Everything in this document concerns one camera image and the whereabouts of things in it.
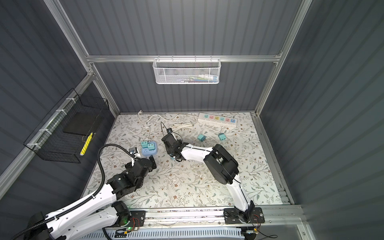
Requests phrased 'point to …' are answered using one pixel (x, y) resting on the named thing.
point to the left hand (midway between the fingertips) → (145, 159)
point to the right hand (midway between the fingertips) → (172, 144)
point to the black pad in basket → (81, 123)
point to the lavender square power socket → (146, 152)
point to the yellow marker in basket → (86, 144)
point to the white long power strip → (217, 119)
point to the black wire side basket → (61, 136)
